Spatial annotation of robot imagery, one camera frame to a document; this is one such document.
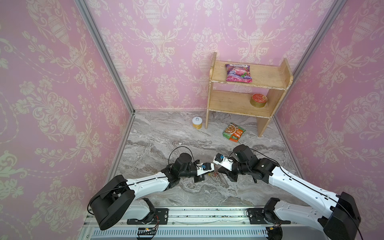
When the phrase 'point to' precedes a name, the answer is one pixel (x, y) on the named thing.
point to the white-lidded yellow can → (197, 122)
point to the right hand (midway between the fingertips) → (220, 168)
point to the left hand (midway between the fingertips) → (212, 170)
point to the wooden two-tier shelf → (251, 89)
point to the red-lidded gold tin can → (258, 100)
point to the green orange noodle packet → (233, 132)
